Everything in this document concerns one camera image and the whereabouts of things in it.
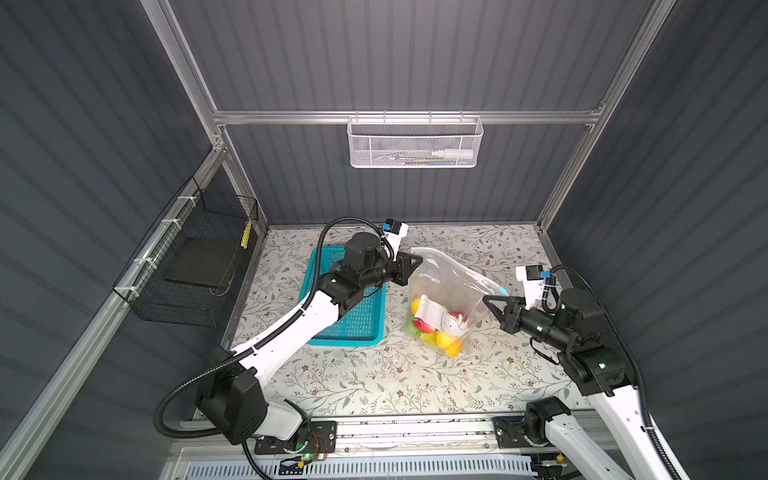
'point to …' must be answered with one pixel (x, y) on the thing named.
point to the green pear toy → (429, 337)
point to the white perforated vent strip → (266, 468)
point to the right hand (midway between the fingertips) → (489, 302)
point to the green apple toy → (410, 327)
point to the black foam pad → (201, 261)
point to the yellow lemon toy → (415, 304)
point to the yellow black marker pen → (244, 241)
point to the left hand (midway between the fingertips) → (422, 258)
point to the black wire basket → (196, 212)
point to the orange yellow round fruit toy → (452, 345)
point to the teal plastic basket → (362, 325)
